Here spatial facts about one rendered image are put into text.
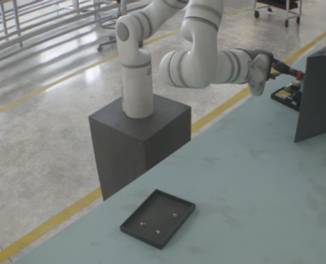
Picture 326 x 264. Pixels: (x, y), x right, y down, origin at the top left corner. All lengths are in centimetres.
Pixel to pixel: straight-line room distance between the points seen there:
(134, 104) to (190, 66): 54
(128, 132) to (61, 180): 127
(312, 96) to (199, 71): 28
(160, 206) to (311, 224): 27
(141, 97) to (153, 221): 58
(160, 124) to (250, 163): 45
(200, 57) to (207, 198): 25
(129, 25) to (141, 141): 33
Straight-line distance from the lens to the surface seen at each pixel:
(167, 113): 118
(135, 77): 110
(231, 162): 74
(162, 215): 63
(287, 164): 76
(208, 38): 66
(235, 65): 74
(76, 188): 223
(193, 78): 63
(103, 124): 116
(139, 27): 104
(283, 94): 98
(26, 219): 213
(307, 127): 82
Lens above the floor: 146
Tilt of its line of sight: 33 degrees down
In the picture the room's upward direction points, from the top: 2 degrees counter-clockwise
